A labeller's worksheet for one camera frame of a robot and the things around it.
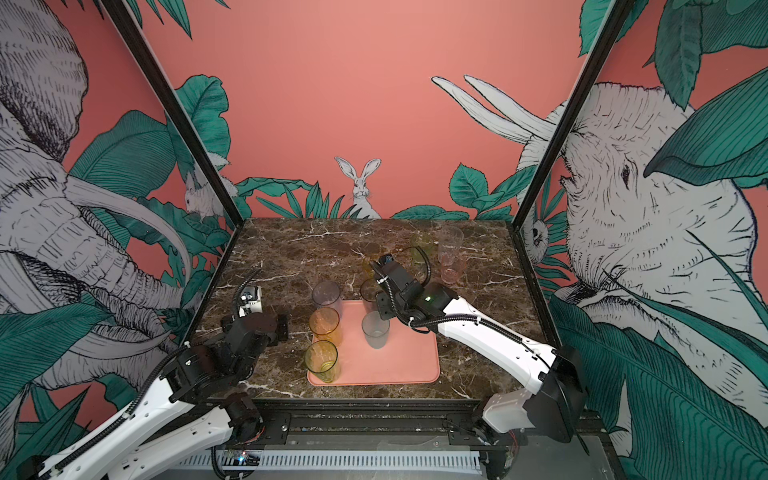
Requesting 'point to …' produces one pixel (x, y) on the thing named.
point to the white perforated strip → (444, 461)
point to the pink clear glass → (452, 269)
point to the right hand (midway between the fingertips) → (380, 295)
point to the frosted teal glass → (375, 329)
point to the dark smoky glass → (368, 292)
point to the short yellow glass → (367, 268)
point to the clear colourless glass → (449, 244)
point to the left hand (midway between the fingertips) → (267, 310)
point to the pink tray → (409, 357)
